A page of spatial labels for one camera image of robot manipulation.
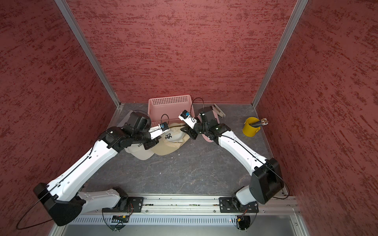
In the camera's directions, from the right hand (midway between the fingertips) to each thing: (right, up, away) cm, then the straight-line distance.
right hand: (183, 129), depth 78 cm
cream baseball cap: (-28, -14, +8) cm, 32 cm away
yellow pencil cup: (+42, -1, +16) cm, 45 cm away
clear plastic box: (-47, +5, +31) cm, 56 cm away
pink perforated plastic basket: (-20, +13, +38) cm, 45 cm away
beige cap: (-7, -7, +4) cm, 11 cm away
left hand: (-14, -4, -5) cm, 15 cm away
